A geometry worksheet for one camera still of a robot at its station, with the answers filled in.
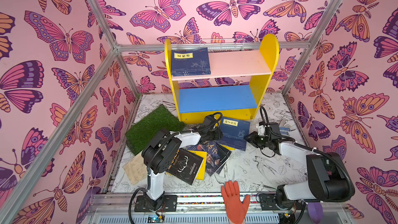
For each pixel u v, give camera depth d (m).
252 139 0.81
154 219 0.72
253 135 0.82
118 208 0.73
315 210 0.70
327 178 0.43
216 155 0.86
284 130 0.98
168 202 0.74
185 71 0.72
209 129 0.77
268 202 0.73
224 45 0.92
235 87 1.16
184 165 0.82
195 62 0.74
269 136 0.72
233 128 0.96
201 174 0.81
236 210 0.71
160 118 1.03
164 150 0.50
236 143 0.91
